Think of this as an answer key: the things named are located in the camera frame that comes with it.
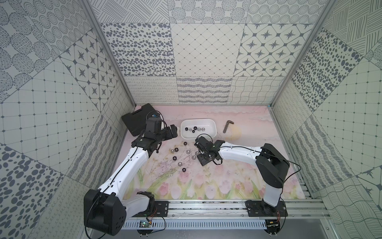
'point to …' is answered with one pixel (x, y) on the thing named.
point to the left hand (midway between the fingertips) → (169, 127)
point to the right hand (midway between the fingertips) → (206, 157)
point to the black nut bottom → (184, 170)
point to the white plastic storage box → (193, 128)
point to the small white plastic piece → (178, 130)
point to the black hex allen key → (226, 126)
